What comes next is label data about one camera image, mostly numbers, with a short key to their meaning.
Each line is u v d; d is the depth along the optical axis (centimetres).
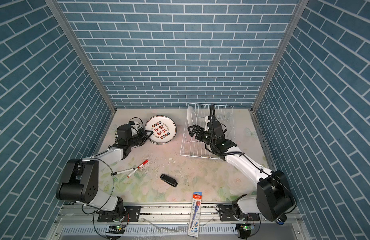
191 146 97
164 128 94
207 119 76
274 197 41
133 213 74
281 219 72
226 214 73
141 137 81
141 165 90
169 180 81
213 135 62
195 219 72
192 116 99
